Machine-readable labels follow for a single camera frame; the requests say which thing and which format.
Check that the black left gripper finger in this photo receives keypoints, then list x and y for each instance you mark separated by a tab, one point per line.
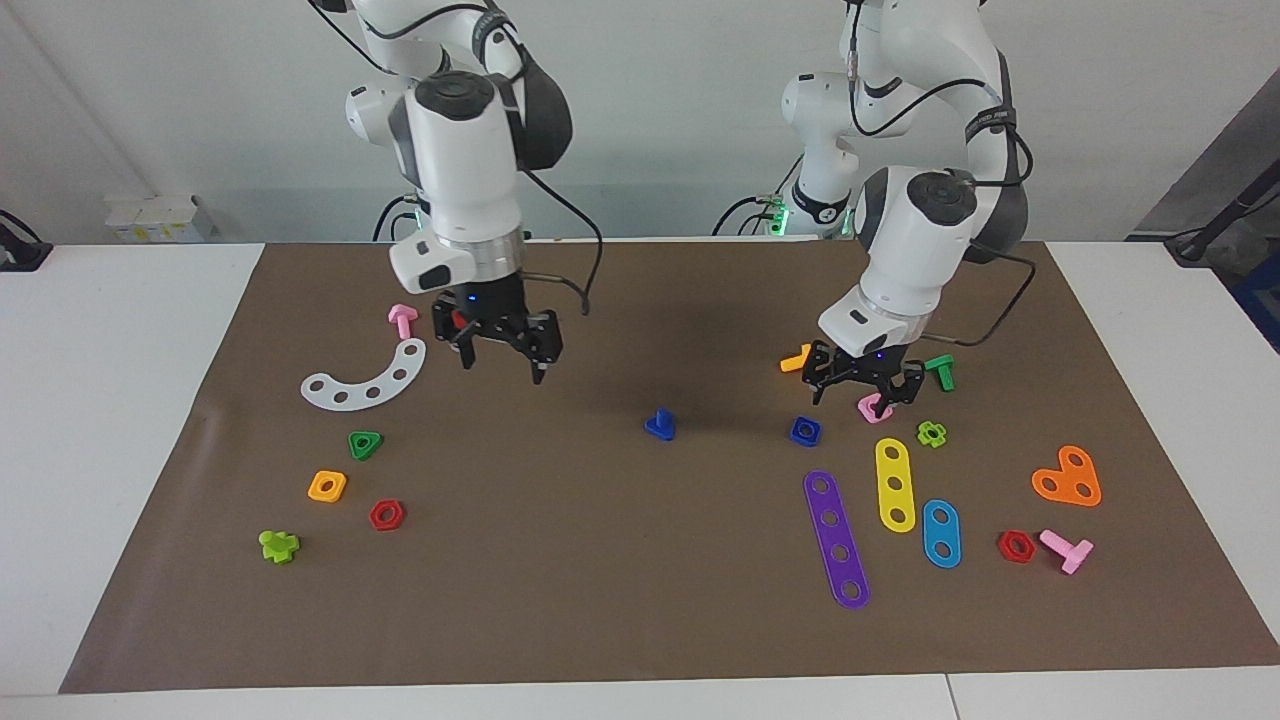
908	385
824	375

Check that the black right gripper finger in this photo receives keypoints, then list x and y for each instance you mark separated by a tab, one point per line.
443	330
540	345

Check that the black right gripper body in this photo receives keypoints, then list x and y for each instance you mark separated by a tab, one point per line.
495	310

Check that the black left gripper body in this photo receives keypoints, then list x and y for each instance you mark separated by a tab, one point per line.
868	365

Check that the blue square nut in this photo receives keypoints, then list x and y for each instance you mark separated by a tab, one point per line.
795	438

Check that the blue plastic screw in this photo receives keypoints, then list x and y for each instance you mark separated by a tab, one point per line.
660	428

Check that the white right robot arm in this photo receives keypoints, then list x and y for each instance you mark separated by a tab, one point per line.
460	160

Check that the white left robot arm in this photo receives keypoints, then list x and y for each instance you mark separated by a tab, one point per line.
915	240

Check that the red plastic screw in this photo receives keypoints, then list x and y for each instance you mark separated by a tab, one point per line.
459	319

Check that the orange plastic screw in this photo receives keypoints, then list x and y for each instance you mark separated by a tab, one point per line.
793	363

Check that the dark green plastic screw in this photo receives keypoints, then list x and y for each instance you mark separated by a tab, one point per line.
943	375

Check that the pink plastic screw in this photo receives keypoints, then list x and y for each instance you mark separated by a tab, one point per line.
1075	553
403	325

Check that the pink square nut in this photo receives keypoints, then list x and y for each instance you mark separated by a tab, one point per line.
866	413

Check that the lime green cross nut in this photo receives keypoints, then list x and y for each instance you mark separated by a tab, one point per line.
923	434

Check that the green triangular nut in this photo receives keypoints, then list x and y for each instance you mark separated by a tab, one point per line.
354	438

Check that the red hexagonal nut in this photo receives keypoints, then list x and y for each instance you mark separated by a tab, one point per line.
376	516
1004	547

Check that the orange square nut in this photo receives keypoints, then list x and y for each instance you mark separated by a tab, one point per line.
316	494

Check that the lime green cross screw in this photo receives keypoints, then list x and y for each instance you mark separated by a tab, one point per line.
277	548

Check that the white curved five-hole plate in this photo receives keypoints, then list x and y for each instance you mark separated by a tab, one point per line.
388	384

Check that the yellow three-hole plate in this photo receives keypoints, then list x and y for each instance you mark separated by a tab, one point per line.
895	470

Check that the blue two-hole plate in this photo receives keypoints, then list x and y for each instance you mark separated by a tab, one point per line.
941	533

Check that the purple four-hole plate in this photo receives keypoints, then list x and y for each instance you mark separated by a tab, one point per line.
836	537

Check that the orange heart-shaped plate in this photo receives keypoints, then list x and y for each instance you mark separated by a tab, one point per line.
1068	478

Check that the brown table mat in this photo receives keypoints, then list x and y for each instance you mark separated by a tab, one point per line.
640	560

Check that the white box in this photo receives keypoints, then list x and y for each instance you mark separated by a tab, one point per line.
160	220

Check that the black stand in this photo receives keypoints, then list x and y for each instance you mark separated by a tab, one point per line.
1225	215

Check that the blue crate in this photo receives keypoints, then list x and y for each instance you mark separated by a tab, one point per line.
1262	300

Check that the black desk clamp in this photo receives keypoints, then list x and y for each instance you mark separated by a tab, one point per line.
20	250

